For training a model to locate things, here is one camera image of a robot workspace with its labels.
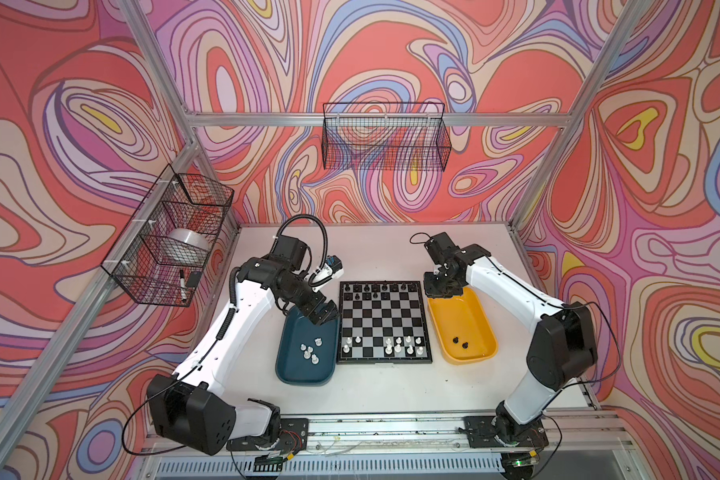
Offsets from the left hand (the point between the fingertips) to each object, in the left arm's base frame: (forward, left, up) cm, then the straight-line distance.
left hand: (327, 299), depth 76 cm
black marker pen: (0, +35, +6) cm, 36 cm away
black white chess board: (+2, -15, -17) cm, 23 cm away
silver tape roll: (+11, +34, +12) cm, 38 cm away
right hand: (+6, -31, -9) cm, 33 cm away
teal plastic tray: (-8, +7, -17) cm, 20 cm away
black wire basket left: (+7, +40, +11) cm, 42 cm away
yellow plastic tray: (+1, -41, -20) cm, 46 cm away
